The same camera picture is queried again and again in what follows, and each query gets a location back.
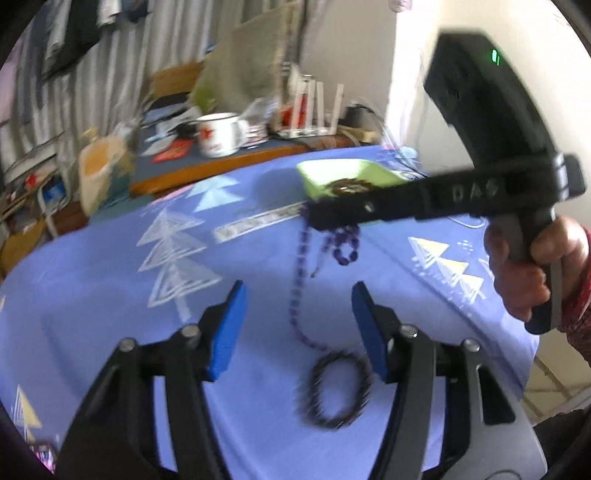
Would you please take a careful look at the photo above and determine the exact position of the dark bead bracelet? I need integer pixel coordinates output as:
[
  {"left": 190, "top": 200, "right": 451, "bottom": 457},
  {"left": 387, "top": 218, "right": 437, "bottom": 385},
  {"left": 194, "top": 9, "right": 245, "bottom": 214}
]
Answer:
[{"left": 299, "top": 350, "right": 374, "bottom": 431}]

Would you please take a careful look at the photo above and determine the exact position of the wooden desk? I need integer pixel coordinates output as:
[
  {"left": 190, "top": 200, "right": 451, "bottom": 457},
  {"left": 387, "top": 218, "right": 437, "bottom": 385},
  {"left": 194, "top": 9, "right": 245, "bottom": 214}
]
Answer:
[{"left": 129, "top": 134, "right": 384, "bottom": 197}]

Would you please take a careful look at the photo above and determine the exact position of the blue printed tablecloth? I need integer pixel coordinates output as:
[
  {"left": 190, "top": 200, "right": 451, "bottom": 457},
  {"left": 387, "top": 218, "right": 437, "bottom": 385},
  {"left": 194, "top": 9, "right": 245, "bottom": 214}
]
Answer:
[{"left": 0, "top": 145, "right": 541, "bottom": 480}]

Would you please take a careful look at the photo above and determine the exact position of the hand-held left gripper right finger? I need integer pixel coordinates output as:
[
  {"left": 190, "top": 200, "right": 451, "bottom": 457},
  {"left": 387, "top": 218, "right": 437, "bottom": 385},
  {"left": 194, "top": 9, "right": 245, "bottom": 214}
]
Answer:
[{"left": 351, "top": 281, "right": 517, "bottom": 480}]

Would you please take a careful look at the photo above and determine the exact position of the cardboard box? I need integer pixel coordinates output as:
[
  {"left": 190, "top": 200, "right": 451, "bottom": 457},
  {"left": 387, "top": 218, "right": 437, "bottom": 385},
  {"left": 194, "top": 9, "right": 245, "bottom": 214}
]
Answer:
[{"left": 150, "top": 62, "right": 204, "bottom": 100}]

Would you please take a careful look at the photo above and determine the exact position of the brown wooden bead bracelet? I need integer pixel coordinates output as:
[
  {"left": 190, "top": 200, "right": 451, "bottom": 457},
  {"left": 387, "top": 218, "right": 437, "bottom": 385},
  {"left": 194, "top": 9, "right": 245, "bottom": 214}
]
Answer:
[{"left": 323, "top": 178, "right": 377, "bottom": 193}]

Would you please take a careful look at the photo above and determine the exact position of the person's right forearm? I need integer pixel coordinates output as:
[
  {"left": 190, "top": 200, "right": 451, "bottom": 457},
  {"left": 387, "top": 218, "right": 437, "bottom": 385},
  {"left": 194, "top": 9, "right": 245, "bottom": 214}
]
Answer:
[{"left": 556, "top": 240, "right": 591, "bottom": 365}]

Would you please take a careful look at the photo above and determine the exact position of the clear plastic snack bag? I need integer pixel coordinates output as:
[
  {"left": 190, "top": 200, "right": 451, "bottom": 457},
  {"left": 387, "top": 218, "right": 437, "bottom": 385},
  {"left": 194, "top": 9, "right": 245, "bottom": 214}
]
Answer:
[{"left": 240, "top": 99, "right": 278, "bottom": 148}]

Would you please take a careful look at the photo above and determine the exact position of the white enamel mug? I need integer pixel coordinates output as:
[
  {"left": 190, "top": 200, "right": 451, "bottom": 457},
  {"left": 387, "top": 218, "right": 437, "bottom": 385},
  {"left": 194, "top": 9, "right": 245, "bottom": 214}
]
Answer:
[{"left": 194, "top": 112, "right": 247, "bottom": 159}]

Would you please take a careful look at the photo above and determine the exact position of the white router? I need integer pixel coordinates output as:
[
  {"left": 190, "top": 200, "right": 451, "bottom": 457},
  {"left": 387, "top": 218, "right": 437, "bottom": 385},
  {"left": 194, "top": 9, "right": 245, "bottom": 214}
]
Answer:
[{"left": 277, "top": 76, "right": 347, "bottom": 139}]

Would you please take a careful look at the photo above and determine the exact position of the purple bead necklace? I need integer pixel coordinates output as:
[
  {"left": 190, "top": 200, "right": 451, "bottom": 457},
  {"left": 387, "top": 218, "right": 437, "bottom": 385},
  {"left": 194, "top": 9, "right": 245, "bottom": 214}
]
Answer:
[{"left": 288, "top": 205, "right": 361, "bottom": 356}]

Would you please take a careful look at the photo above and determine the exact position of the grey-green cloth cover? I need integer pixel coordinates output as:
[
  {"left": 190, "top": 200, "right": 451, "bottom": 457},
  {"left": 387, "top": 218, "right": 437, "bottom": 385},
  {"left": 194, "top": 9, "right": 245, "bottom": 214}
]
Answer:
[{"left": 191, "top": 0, "right": 305, "bottom": 114}]

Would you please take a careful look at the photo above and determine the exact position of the person's leg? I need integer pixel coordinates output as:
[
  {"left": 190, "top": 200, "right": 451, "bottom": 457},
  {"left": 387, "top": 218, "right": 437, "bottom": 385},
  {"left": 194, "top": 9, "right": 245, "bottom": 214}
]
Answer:
[{"left": 533, "top": 408, "right": 586, "bottom": 480}]

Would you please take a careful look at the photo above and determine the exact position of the red envelope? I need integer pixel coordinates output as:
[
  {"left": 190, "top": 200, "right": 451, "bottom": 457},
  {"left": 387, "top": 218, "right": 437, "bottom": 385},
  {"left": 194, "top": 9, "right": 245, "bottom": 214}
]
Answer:
[{"left": 153, "top": 141, "right": 192, "bottom": 162}]

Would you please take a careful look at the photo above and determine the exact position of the green plastic tray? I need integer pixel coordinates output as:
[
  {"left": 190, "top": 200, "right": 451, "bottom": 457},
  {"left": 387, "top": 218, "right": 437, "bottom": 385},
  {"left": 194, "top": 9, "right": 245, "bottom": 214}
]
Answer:
[{"left": 295, "top": 158, "right": 409, "bottom": 202}]

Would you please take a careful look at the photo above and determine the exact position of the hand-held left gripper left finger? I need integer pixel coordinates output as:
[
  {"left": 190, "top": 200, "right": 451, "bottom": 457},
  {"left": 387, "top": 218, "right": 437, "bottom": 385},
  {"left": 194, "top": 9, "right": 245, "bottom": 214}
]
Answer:
[{"left": 55, "top": 279, "right": 247, "bottom": 480}]

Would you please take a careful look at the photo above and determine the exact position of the black charger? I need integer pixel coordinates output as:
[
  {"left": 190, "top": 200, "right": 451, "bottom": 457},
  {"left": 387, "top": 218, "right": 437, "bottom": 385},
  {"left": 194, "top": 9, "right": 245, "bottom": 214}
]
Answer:
[{"left": 344, "top": 105, "right": 370, "bottom": 127}]

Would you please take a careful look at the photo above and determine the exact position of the tan sack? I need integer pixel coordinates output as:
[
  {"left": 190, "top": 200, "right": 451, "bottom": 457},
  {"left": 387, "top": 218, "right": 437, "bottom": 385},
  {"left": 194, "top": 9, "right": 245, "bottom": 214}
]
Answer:
[{"left": 78, "top": 136, "right": 137, "bottom": 215}]

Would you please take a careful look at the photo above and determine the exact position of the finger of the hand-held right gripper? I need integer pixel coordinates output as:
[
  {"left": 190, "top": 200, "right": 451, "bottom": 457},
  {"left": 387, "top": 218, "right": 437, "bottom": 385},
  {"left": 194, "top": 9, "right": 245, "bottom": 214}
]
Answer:
[{"left": 305, "top": 181, "right": 419, "bottom": 232}]

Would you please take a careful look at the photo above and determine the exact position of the person's right hand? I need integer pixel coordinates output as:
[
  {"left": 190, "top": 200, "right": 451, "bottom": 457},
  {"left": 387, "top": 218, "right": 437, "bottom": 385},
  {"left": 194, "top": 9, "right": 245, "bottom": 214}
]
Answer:
[{"left": 484, "top": 216, "right": 591, "bottom": 322}]

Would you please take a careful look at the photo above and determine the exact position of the grey curtain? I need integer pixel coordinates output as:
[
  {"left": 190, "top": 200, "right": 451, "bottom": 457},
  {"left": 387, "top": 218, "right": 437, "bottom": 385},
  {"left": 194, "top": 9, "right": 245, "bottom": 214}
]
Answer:
[{"left": 0, "top": 0, "right": 259, "bottom": 185}]

